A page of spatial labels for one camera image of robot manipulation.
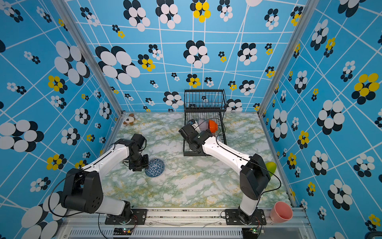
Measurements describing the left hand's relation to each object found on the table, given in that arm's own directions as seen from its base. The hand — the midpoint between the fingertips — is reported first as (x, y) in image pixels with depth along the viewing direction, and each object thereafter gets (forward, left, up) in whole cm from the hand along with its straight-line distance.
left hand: (148, 166), depth 85 cm
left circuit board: (-30, +9, -8) cm, 32 cm away
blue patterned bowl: (+1, -4, -4) cm, 5 cm away
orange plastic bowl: (+28, -39, +4) cm, 48 cm away
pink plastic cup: (-24, -67, +4) cm, 71 cm away
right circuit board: (-31, -53, -5) cm, 62 cm away
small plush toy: (+38, +23, -2) cm, 45 cm away
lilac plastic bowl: (+28, -33, +5) cm, 44 cm away
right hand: (+13, -33, +12) cm, 38 cm away
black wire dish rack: (+56, -31, -1) cm, 64 cm away
